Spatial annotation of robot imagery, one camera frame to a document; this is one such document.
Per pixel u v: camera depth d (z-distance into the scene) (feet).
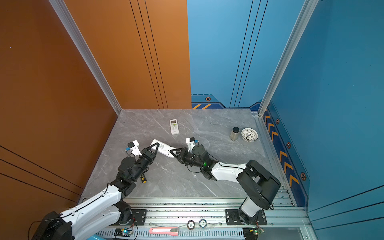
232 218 2.37
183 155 2.36
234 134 3.20
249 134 3.43
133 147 2.33
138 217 2.40
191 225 2.34
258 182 1.56
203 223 2.36
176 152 2.54
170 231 2.28
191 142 2.55
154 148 2.47
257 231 2.28
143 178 2.74
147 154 2.25
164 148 2.52
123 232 2.33
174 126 3.57
